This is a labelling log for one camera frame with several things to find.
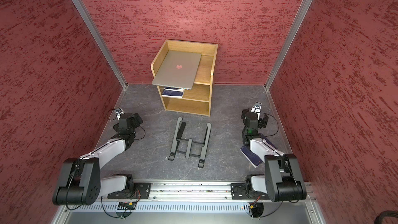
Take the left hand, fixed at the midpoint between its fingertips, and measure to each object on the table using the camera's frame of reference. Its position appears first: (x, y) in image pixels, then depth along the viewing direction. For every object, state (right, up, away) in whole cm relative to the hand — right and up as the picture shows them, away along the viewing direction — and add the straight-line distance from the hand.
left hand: (129, 120), depth 90 cm
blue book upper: (+25, +19, +4) cm, 32 cm away
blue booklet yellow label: (+72, -21, -7) cm, 75 cm away
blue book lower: (+25, +16, +3) cm, 30 cm away
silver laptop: (+30, +30, -5) cm, 42 cm away
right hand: (+75, +5, -1) cm, 75 cm away
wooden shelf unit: (+39, +12, +2) cm, 41 cm away
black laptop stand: (+36, -14, -5) cm, 39 cm away
